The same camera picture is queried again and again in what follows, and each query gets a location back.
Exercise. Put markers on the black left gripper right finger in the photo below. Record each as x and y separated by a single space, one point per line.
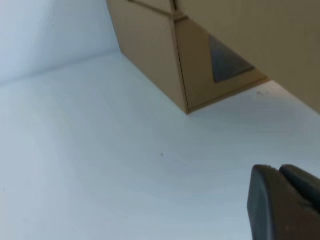
306 184

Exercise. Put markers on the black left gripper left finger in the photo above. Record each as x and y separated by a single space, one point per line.
276 210

